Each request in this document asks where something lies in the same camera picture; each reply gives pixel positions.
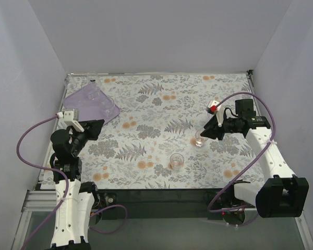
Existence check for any clear faceted tumbler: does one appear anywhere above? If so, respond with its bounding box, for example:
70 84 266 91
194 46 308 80
101 97 115 118

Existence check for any clear ribbed tumbler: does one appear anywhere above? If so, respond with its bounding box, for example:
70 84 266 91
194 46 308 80
85 83 100 100

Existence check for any labelled champagne flute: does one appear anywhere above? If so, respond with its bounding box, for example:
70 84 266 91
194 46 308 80
87 72 100 90

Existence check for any tall plain flute glass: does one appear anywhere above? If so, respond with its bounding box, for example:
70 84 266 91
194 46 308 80
65 74 78 92

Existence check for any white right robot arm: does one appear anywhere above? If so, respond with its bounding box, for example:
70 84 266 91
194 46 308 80
201 99 309 218

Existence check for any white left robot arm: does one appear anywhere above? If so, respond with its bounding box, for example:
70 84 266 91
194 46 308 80
50 120 104 249

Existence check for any lilac plastic tray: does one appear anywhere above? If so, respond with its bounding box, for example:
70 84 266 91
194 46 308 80
63 85 120 124

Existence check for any small shot glass right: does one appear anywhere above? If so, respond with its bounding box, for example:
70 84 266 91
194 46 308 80
195 131 208 147

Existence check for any small shot glass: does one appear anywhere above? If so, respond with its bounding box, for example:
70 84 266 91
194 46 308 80
170 153 184 170
195 131 208 147

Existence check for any small shot glass front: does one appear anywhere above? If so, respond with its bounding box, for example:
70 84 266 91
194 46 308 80
170 153 184 170

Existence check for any floral tablecloth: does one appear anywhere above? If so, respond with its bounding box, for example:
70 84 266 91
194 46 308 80
79 73 264 189

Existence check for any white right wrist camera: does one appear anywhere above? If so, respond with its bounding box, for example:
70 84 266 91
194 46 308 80
206 100 225 127

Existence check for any aluminium frame rail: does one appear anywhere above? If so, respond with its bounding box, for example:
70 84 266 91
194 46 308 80
10 190 56 249

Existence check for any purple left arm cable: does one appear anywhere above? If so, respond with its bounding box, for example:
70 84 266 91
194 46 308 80
11 116 128 250

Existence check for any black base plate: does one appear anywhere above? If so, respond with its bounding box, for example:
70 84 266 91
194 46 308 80
88 189 256 222

